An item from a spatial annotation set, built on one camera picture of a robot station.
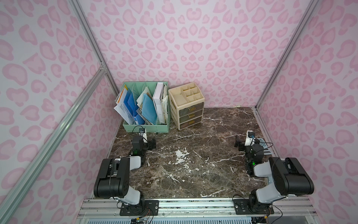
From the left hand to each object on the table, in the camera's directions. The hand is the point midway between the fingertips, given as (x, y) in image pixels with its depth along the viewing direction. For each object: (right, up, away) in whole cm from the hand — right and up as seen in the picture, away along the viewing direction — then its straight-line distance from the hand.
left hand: (147, 136), depth 95 cm
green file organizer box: (-10, +33, +9) cm, 36 cm away
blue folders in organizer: (+1, +18, 0) cm, 18 cm away
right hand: (+64, +1, -5) cm, 64 cm away
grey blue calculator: (+79, -9, -3) cm, 80 cm away
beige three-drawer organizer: (+26, +21, -6) cm, 34 cm away
